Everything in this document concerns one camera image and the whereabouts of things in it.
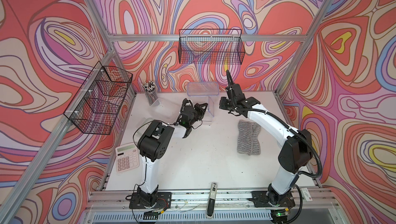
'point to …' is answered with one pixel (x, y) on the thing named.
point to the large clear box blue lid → (202, 88)
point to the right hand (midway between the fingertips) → (222, 106)
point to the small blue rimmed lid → (211, 106)
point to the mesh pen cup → (150, 91)
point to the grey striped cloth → (248, 138)
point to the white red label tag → (306, 194)
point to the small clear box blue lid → (209, 115)
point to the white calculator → (127, 157)
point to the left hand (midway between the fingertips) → (211, 104)
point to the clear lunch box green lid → (157, 102)
